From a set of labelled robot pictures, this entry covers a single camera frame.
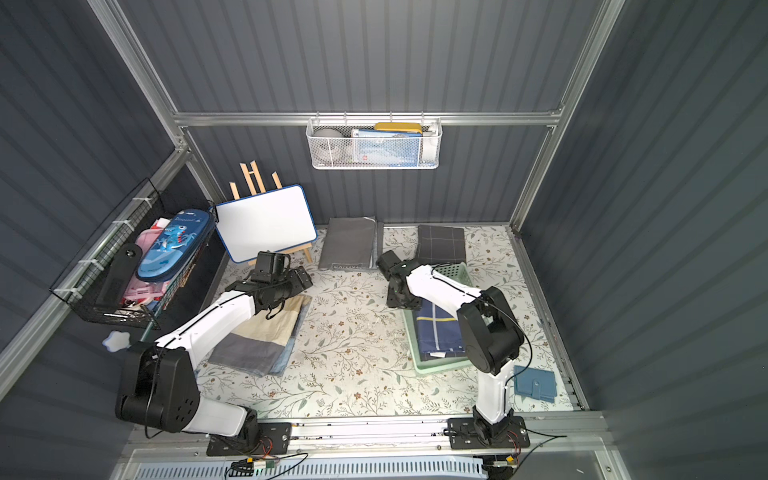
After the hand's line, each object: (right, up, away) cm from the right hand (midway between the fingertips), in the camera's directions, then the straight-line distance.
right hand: (408, 300), depth 92 cm
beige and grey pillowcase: (-44, -13, -4) cm, 46 cm away
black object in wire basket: (-64, +10, -28) cm, 71 cm away
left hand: (-33, +6, -3) cm, 33 cm away
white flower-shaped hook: (-67, -5, -27) cm, 72 cm away
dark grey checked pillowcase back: (+14, +18, +23) cm, 32 cm away
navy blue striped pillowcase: (+9, -9, -3) cm, 13 cm away
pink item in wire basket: (-61, +6, -27) cm, 67 cm away
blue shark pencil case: (-55, +20, -22) cm, 63 cm away
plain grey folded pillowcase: (-21, +19, +23) cm, 36 cm away
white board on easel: (-45, +25, +4) cm, 51 cm away
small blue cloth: (+34, -21, -12) cm, 41 cm away
